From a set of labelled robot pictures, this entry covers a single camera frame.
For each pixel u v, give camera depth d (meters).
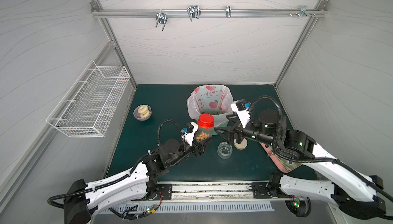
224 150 0.87
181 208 0.70
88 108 0.69
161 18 0.79
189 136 0.58
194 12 0.77
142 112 0.97
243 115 0.50
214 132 0.56
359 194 0.39
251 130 0.50
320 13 0.78
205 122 0.60
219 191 0.75
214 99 0.90
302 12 0.77
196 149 0.59
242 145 0.88
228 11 0.78
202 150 0.61
